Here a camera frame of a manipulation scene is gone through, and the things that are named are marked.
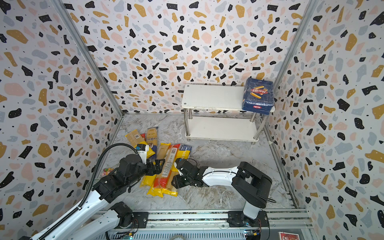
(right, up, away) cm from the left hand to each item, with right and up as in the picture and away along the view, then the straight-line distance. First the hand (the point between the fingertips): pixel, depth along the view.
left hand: (157, 158), depth 74 cm
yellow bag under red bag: (-2, -20, +7) cm, 21 cm away
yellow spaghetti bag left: (-8, -14, +8) cm, 18 cm away
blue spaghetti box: (+11, +2, +23) cm, 26 cm away
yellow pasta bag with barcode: (-23, +7, +26) cm, 35 cm away
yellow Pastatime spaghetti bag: (+5, -18, +6) cm, 20 cm away
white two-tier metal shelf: (+34, +27, +52) cm, 68 cm away
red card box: (+62, -35, -5) cm, 71 cm away
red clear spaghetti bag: (+2, -10, +8) cm, 13 cm away
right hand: (+5, -14, +7) cm, 17 cm away
